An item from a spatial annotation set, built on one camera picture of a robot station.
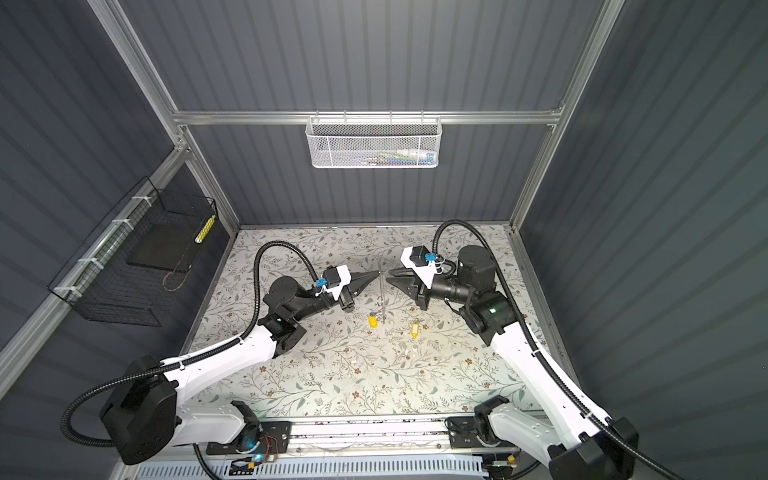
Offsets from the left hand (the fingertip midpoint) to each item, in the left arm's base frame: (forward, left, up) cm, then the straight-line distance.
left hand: (377, 270), depth 65 cm
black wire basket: (+9, +60, -6) cm, 61 cm away
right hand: (-1, -4, -1) cm, 4 cm away
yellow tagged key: (+5, +2, -33) cm, 34 cm away
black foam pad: (+13, +52, -3) cm, 53 cm away
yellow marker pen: (+22, +47, -6) cm, 53 cm away
